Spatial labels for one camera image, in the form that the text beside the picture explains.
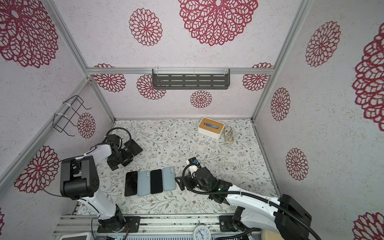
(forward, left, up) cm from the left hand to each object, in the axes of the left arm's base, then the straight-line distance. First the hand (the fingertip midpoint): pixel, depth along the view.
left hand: (125, 164), depth 94 cm
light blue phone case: (-11, -13, -3) cm, 17 cm away
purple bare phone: (-11, -21, 0) cm, 24 cm away
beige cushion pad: (-39, -77, +3) cm, 86 cm away
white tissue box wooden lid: (+27, -57, +3) cm, 63 cm away
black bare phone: (-12, -5, -3) cm, 13 cm away
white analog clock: (-37, -46, +3) cm, 59 cm away
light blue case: (-9, -28, -2) cm, 30 cm away
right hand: (-13, -36, +13) cm, 41 cm away
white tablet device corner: (-38, +8, +4) cm, 39 cm away
